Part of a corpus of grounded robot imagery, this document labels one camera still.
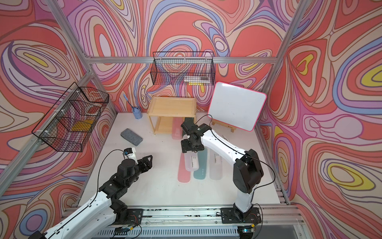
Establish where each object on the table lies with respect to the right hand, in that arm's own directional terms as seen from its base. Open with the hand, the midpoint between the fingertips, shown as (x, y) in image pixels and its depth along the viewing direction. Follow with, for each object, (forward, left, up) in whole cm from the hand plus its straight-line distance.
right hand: (191, 152), depth 84 cm
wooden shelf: (+26, +18, +10) cm, 33 cm away
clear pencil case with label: (-2, -15, -12) cm, 19 cm away
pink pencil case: (-9, +5, -10) cm, 15 cm away
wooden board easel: (+30, -18, -8) cm, 35 cm away
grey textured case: (+19, +41, -8) cm, 46 cm away
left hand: (-3, +23, +1) cm, 23 cm away
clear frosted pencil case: (-6, 0, +2) cm, 6 cm away
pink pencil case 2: (+23, +10, -8) cm, 26 cm away
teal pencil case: (-8, -5, -10) cm, 14 cm away
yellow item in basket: (+5, +53, +20) cm, 57 cm away
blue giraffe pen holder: (+39, +40, -3) cm, 56 cm away
